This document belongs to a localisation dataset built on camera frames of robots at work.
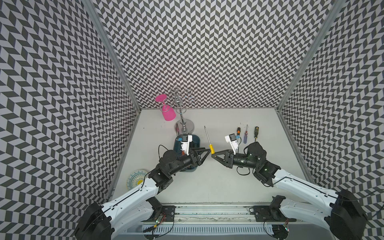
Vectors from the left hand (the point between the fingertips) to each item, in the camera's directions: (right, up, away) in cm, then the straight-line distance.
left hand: (208, 152), depth 69 cm
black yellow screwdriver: (+35, +7, +33) cm, 48 cm away
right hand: (+2, -3, -1) cm, 4 cm away
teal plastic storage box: (-7, 0, +28) cm, 28 cm away
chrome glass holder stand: (-15, +11, +36) cm, 41 cm away
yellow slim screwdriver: (+1, +3, 0) cm, 3 cm away
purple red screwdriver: (+27, +3, +32) cm, 42 cm away
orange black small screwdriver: (+24, +8, +35) cm, 43 cm away
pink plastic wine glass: (-25, +20, +27) cm, 41 cm away
